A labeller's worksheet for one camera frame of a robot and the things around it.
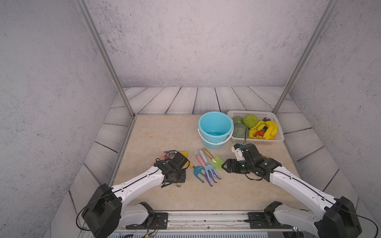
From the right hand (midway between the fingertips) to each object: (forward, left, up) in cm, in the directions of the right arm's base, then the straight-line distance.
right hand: (227, 167), depth 79 cm
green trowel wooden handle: (+9, +4, -11) cm, 15 cm away
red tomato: (+26, -26, -5) cm, 37 cm away
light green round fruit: (+36, -12, -2) cm, 38 cm away
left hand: (-4, +23, -7) cm, 24 cm away
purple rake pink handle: (-1, +10, -10) cm, 15 cm away
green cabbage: (+32, -19, +1) cm, 37 cm away
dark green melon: (+25, -12, -1) cm, 28 cm away
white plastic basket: (+41, -38, -3) cm, 56 cm away
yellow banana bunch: (+26, -32, -1) cm, 41 cm away
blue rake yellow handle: (+3, +16, -12) cm, 20 cm away
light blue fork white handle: (+5, +9, -11) cm, 15 cm away
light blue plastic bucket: (+30, +4, -4) cm, 30 cm away
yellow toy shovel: (-4, +21, +12) cm, 24 cm away
